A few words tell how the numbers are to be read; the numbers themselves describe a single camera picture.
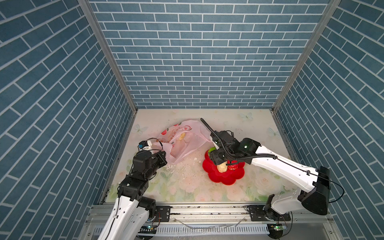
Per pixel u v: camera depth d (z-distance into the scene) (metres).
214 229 0.71
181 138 1.00
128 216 0.47
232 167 0.85
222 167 0.85
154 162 0.62
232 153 0.53
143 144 0.64
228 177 0.85
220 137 0.55
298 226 0.72
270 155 0.48
